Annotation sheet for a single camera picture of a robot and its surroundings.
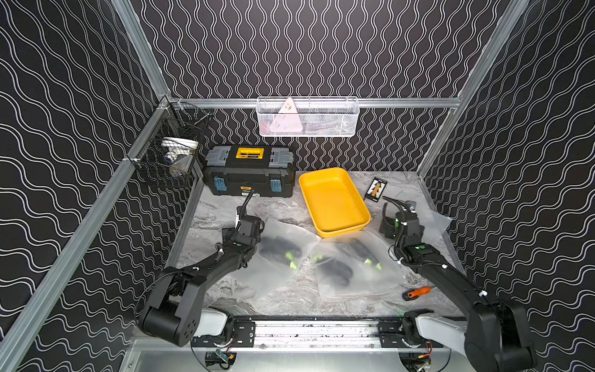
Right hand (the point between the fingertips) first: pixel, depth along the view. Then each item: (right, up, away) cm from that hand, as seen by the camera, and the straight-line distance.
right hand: (402, 221), depth 87 cm
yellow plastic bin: (-23, +7, +23) cm, 33 cm away
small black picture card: (-1, +13, +26) cm, 29 cm away
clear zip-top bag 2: (-17, -17, +1) cm, 24 cm away
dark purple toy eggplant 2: (-16, -11, +4) cm, 20 cm away
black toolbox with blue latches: (-60, +20, +12) cm, 64 cm away
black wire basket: (-86, +24, -3) cm, 89 cm away
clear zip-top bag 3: (+21, -3, +14) cm, 25 cm away
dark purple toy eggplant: (-26, -19, -1) cm, 32 cm away
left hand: (-62, -2, +3) cm, 62 cm away
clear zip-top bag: (-46, -11, +4) cm, 47 cm away
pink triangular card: (-43, +39, +3) cm, 59 cm away
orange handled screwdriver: (0, -25, -7) cm, 25 cm away
